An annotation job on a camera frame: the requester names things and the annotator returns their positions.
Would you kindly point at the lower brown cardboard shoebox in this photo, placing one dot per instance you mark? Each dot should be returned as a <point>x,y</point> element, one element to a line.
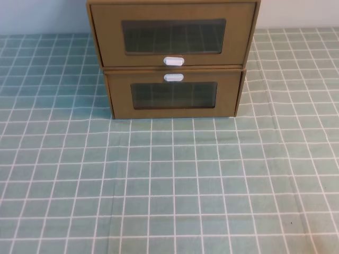
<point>144,94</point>

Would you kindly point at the white drawer handle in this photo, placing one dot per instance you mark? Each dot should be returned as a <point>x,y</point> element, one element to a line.
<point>173,61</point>
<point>173,77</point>

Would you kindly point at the brown cardboard shoebox drawer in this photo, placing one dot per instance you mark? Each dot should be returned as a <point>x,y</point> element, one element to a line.
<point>172,34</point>

